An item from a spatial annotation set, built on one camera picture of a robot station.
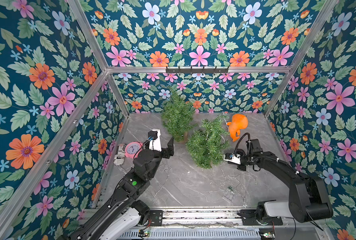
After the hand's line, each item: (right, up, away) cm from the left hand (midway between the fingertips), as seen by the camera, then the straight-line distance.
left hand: (167, 136), depth 68 cm
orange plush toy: (+46, +8, +37) cm, 60 cm away
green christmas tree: (+3, +11, +11) cm, 16 cm away
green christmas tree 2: (+19, -4, -1) cm, 19 cm away
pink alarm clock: (-28, -10, +29) cm, 41 cm away
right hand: (+37, -14, +21) cm, 45 cm away
